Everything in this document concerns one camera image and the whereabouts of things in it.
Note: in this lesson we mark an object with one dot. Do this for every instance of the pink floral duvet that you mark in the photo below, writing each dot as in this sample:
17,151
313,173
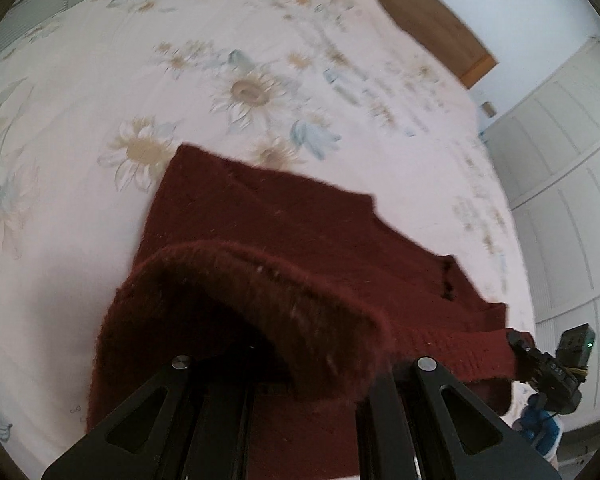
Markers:
130,85

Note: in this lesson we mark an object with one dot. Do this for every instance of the wooden headboard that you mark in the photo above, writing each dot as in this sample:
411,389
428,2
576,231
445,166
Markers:
430,25

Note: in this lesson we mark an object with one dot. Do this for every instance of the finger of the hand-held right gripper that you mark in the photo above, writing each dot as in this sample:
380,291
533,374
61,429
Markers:
522,345

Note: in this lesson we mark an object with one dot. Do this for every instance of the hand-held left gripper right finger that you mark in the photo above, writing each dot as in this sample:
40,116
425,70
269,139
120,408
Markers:
430,385

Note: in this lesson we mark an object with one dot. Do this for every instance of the white louvered panel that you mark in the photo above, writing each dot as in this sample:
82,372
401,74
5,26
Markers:
25,5

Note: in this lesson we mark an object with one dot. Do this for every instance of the dark red knitted sweater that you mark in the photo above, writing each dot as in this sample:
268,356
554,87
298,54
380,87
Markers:
290,270

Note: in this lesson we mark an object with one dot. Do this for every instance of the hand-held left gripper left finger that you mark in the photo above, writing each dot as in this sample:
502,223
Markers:
177,385

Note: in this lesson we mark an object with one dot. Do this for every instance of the person's right hand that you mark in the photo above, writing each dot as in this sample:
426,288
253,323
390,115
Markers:
540,425

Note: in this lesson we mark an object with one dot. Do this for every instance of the beige wall switch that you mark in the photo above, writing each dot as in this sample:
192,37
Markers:
488,109

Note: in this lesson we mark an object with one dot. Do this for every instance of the white wardrobe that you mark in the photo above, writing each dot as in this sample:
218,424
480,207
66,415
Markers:
565,200

